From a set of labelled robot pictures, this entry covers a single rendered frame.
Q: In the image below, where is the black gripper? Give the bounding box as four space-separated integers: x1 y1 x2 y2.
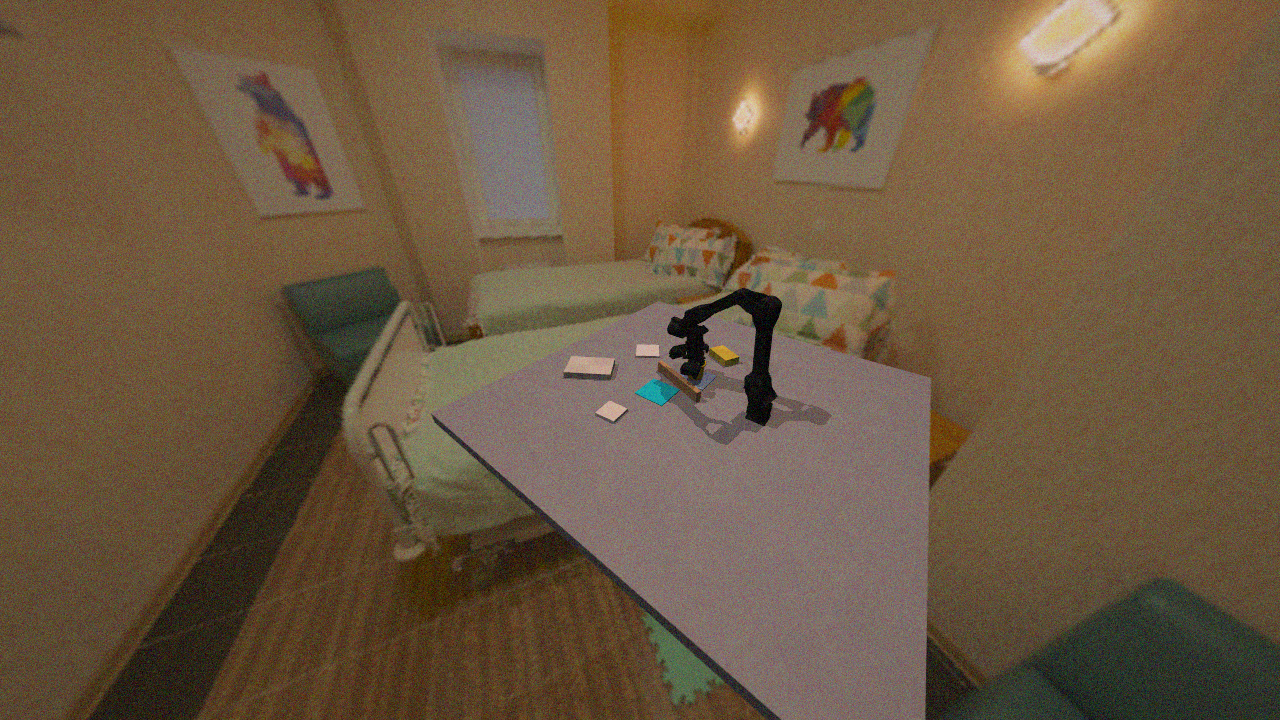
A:
680 341 709 379

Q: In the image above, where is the yellow rectangular block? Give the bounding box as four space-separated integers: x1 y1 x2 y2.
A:
709 345 739 366

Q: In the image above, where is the brown wooden plank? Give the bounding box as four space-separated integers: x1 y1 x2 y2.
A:
658 360 701 402

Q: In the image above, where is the beige flat rectangular block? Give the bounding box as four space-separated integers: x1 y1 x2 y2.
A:
563 356 614 380

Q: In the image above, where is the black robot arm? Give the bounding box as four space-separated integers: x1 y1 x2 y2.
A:
667 288 782 427

